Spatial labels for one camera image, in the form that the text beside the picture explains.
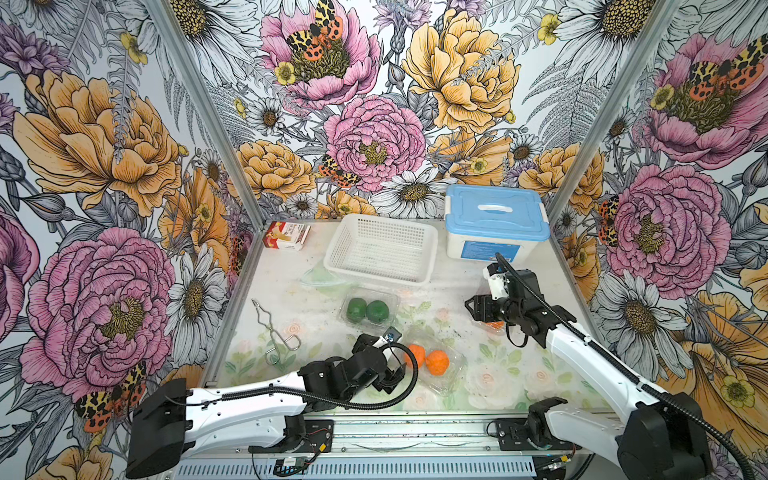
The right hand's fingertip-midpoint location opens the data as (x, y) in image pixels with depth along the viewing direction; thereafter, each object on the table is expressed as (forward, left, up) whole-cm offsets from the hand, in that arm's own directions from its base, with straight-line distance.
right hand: (476, 309), depth 85 cm
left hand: (-12, +26, -3) cm, 28 cm away
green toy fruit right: (+3, +28, -4) cm, 28 cm away
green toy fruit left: (+5, +34, -6) cm, 35 cm away
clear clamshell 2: (-1, -6, -11) cm, 13 cm away
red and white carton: (+36, +62, -5) cm, 72 cm away
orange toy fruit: (-9, +16, -7) cm, 20 cm away
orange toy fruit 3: (-9, -2, +7) cm, 11 cm away
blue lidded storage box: (+29, -8, +5) cm, 31 cm away
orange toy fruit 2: (-12, +12, -6) cm, 18 cm away
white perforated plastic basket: (+31, +26, -9) cm, 42 cm away
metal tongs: (-7, +58, -10) cm, 60 cm away
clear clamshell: (-18, +10, -7) cm, 21 cm away
